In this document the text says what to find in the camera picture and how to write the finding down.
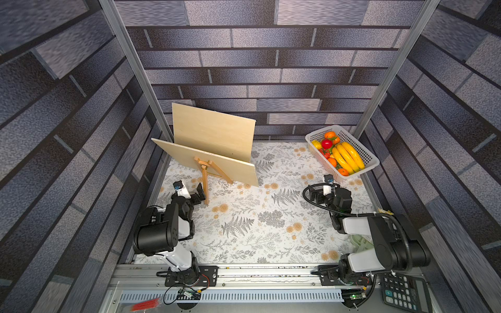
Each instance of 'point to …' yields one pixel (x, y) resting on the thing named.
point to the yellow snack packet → (387, 212)
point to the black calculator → (406, 291)
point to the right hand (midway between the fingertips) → (319, 182)
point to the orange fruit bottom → (343, 172)
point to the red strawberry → (325, 153)
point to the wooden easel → (205, 166)
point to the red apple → (327, 144)
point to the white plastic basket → (332, 164)
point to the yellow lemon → (317, 144)
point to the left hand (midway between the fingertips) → (192, 184)
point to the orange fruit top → (332, 135)
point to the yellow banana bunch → (348, 157)
